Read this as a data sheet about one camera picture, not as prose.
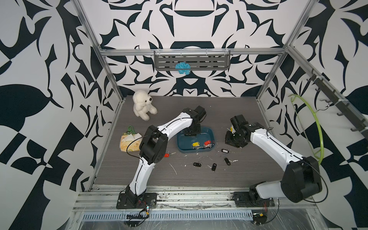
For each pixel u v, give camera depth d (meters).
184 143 0.94
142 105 0.96
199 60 0.94
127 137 0.93
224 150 0.91
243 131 0.61
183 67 0.91
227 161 0.88
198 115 0.76
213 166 0.85
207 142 0.95
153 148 0.54
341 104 0.58
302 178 0.42
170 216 0.78
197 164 0.86
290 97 0.87
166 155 0.89
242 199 0.74
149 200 0.74
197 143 0.94
